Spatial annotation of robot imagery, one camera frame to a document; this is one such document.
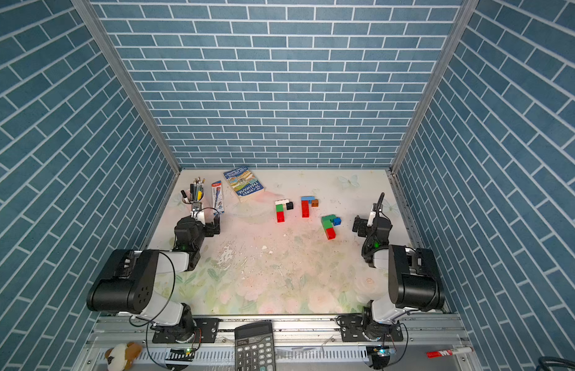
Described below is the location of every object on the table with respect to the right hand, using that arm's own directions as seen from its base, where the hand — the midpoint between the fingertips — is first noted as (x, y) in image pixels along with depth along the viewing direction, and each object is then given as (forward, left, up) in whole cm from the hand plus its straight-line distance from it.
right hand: (372, 218), depth 95 cm
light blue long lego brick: (+12, +28, -4) cm, 30 cm away
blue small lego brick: (0, +14, -4) cm, 15 cm away
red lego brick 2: (0, +39, -4) cm, 39 cm away
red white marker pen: (-45, -14, -6) cm, 47 cm away
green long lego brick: (+2, +17, -5) cm, 18 cm away
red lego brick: (-6, +17, -5) cm, 18 cm away
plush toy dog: (-53, +79, -3) cm, 95 cm away
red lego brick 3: (+6, +28, -3) cm, 29 cm away
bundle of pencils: (+2, +73, +9) cm, 74 cm away
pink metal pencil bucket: (-1, +79, 0) cm, 79 cm away
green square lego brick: (-1, +18, -5) cm, 19 cm away
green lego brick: (+5, +40, -5) cm, 41 cm away
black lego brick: (+7, +36, -5) cm, 37 cm away
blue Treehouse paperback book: (+18, +59, -3) cm, 62 cm away
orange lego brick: (+9, +24, -4) cm, 26 cm away
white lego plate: (+8, +39, -4) cm, 40 cm away
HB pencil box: (+9, +70, -5) cm, 71 cm away
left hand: (-5, +67, +2) cm, 67 cm away
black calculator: (-47, +41, -4) cm, 63 cm away
